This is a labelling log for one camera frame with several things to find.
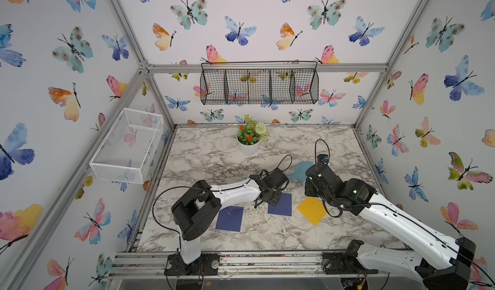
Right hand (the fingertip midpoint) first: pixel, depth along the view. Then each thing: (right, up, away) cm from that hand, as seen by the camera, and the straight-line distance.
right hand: (310, 180), depth 74 cm
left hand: (-12, -9, +14) cm, 21 cm away
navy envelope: (-32, -19, +12) cm, 39 cm away
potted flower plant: (-24, +18, +22) cm, 37 cm away
